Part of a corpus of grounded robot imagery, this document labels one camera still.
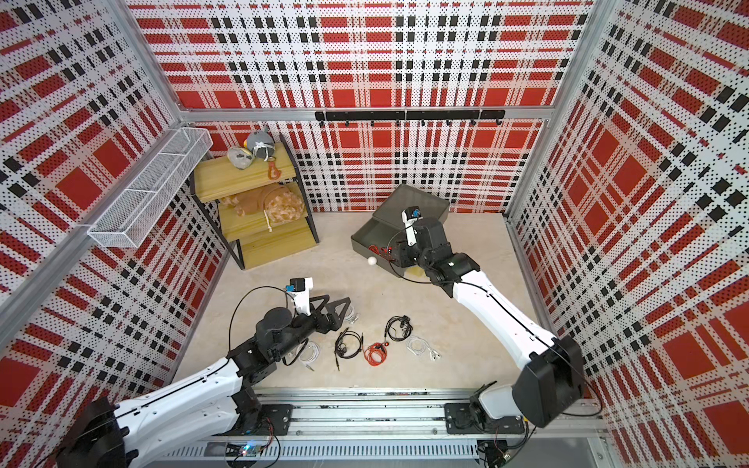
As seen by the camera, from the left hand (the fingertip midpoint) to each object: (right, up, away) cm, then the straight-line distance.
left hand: (344, 298), depth 78 cm
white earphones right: (+25, -18, +7) cm, 32 cm away
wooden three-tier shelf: (-39, +16, +34) cm, 54 cm away
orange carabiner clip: (-23, +36, +9) cm, 44 cm away
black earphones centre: (0, -16, +9) cm, 18 cm away
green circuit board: (-21, -35, -9) cm, 42 cm away
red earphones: (+10, +13, +13) cm, 21 cm away
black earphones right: (+17, -10, +13) cm, 23 cm away
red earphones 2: (+8, -16, +8) cm, 20 cm away
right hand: (+17, +15, +2) cm, 23 cm away
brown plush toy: (-22, +27, +11) cm, 37 cm away
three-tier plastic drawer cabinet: (+12, +20, +12) cm, 26 cm away
